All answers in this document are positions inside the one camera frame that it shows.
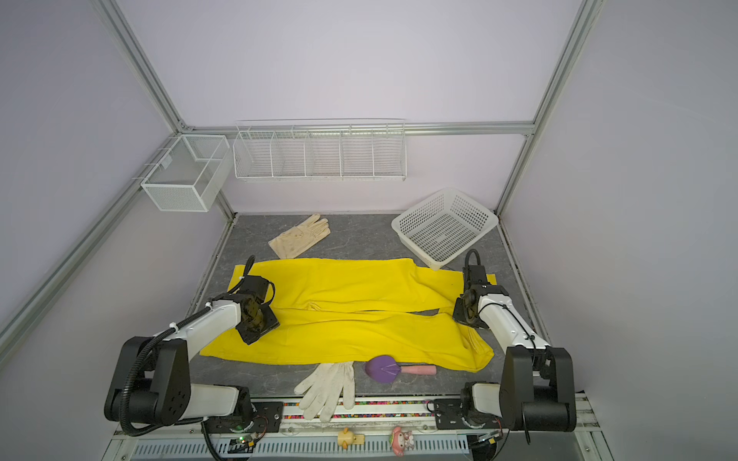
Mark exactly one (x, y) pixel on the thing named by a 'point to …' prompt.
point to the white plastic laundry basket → (441, 225)
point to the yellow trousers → (373, 310)
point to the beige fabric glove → (293, 242)
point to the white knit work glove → (322, 390)
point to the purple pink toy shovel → (385, 369)
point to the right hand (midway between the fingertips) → (469, 315)
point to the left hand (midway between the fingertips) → (268, 330)
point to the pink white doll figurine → (402, 440)
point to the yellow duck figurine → (346, 438)
